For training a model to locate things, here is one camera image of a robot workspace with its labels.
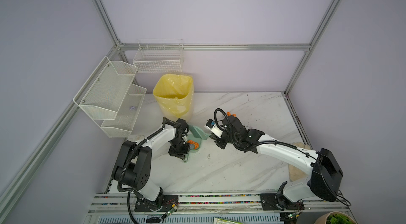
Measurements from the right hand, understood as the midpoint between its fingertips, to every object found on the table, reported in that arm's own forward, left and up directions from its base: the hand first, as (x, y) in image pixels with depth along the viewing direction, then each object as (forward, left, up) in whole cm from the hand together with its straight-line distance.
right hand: (210, 134), depth 79 cm
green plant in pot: (-33, -51, -8) cm, 61 cm away
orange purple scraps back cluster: (+26, -13, -16) cm, 33 cm away
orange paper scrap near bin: (+2, +8, -15) cm, 18 cm away
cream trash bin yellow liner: (+34, +24, -4) cm, 42 cm away
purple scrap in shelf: (+19, +47, -1) cm, 51 cm away
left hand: (-8, +14, -11) cm, 20 cm away
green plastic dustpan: (+3, +7, -5) cm, 9 cm away
